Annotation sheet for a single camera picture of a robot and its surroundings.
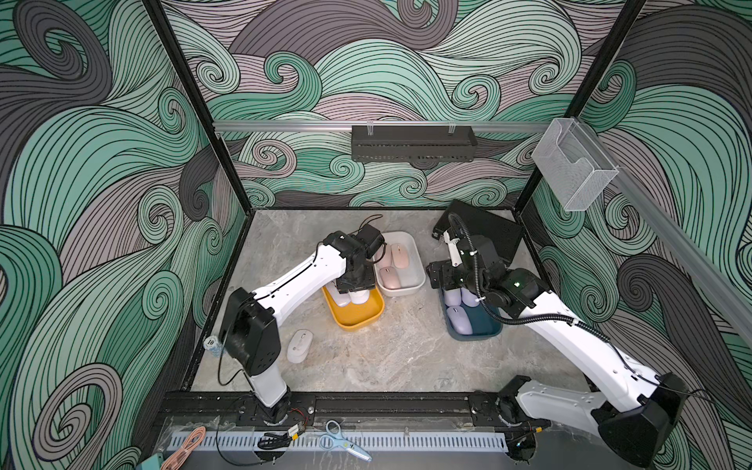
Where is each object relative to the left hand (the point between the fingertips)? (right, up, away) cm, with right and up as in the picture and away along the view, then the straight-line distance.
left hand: (363, 283), depth 81 cm
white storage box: (+13, +1, +18) cm, 22 cm away
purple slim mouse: (+29, -12, +6) cm, 32 cm away
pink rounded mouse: (+8, +5, +21) cm, 23 cm away
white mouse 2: (-1, -3, -3) cm, 4 cm away
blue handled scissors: (-7, -36, -12) cm, 38 cm away
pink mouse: (+9, -1, +16) cm, 18 cm away
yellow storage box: (-4, -11, +6) cm, 13 cm away
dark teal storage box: (+36, -13, +4) cm, 39 cm away
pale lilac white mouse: (-7, -7, +9) cm, 13 cm away
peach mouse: (+13, +6, +22) cm, 27 cm away
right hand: (+20, +6, -6) cm, 22 cm away
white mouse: (-18, -18, +1) cm, 26 cm away
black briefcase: (+52, +13, +23) cm, 58 cm away
